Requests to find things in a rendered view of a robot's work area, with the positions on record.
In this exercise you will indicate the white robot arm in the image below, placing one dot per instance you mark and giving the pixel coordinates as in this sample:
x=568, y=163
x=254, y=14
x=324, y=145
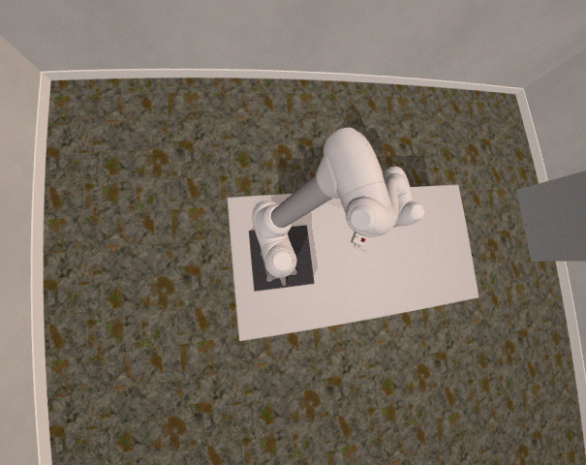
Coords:
x=349, y=171

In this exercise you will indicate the white power strip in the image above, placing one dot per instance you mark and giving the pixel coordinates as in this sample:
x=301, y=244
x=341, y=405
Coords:
x=358, y=240

